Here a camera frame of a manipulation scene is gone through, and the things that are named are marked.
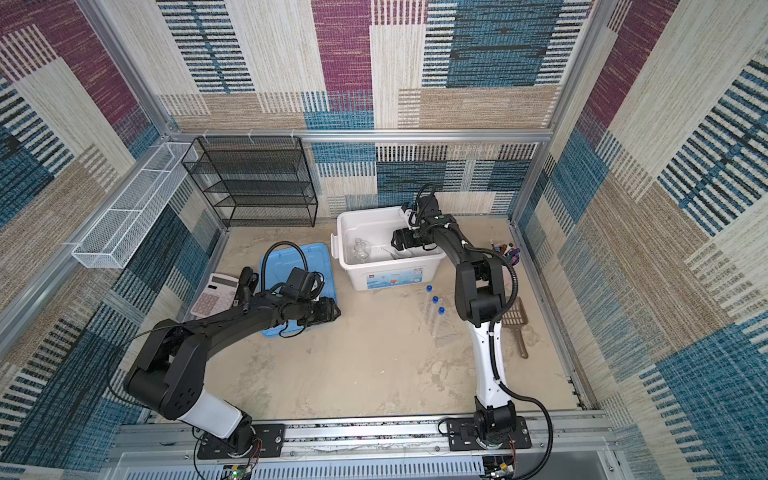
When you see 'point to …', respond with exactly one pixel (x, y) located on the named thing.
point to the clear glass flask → (360, 250)
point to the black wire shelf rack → (255, 181)
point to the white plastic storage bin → (385, 268)
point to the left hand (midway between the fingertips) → (335, 310)
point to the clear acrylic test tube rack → (452, 326)
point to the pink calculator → (216, 296)
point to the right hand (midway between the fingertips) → (405, 241)
